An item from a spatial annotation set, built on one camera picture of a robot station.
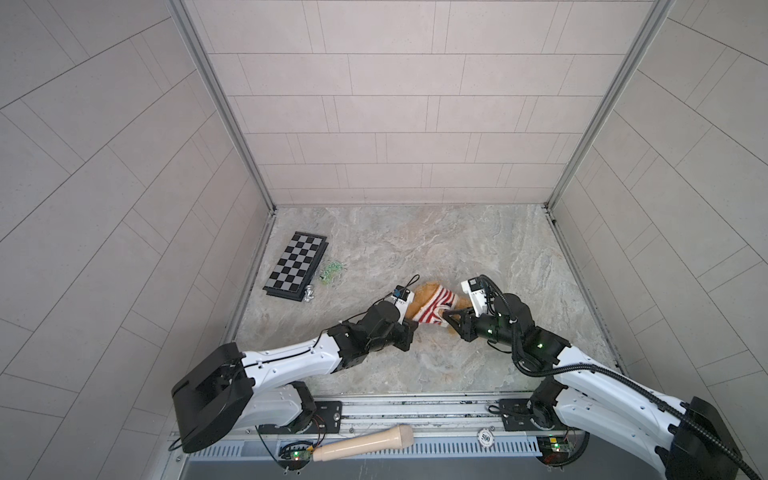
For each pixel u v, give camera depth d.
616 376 0.48
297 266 0.95
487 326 0.66
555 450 0.68
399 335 0.68
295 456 0.64
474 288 0.69
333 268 0.98
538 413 0.63
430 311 0.75
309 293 0.91
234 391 0.39
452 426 0.71
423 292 0.80
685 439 0.40
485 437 0.69
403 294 0.69
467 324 0.66
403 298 0.70
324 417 0.71
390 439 0.65
